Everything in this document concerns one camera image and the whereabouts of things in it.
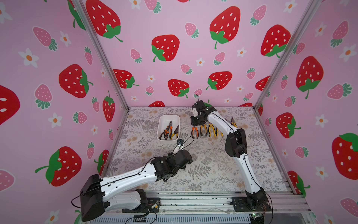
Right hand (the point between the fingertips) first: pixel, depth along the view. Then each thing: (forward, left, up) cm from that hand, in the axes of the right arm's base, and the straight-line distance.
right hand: (195, 121), depth 104 cm
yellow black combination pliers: (+6, -31, -6) cm, 32 cm away
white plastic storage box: (+2, +25, -4) cm, 25 cm away
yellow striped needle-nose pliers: (-24, -10, +23) cm, 35 cm away
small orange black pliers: (-7, -2, -3) cm, 8 cm away
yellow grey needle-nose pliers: (-7, +14, -5) cm, 16 cm away
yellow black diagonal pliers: (-2, -5, -6) cm, 8 cm away
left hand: (-32, +6, +7) cm, 33 cm away
